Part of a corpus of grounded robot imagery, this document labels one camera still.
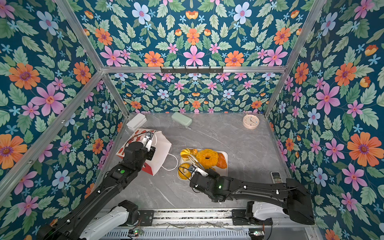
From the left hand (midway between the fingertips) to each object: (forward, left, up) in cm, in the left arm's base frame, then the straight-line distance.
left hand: (149, 138), depth 76 cm
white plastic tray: (-5, -16, -22) cm, 27 cm away
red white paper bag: (+2, -4, -8) cm, 9 cm away
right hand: (-15, -28, -12) cm, 34 cm away
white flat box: (+30, +20, -21) cm, 42 cm away
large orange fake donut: (-5, -30, -16) cm, 35 cm away
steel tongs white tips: (-17, -25, -2) cm, 31 cm away
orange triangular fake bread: (-6, -39, -20) cm, 44 cm away
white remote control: (-17, -70, -23) cm, 76 cm away
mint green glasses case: (+31, -13, -21) cm, 40 cm away
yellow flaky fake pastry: (+1, -23, -20) cm, 30 cm away
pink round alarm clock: (+25, -66, -21) cm, 74 cm away
